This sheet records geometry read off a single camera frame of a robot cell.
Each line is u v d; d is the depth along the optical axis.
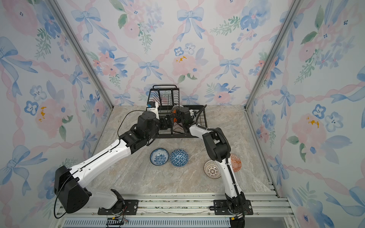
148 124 0.55
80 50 0.84
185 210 0.74
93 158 0.46
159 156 0.90
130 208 0.74
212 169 0.86
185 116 0.83
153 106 0.64
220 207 0.73
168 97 1.00
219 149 0.61
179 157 0.90
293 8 0.69
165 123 0.66
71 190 0.39
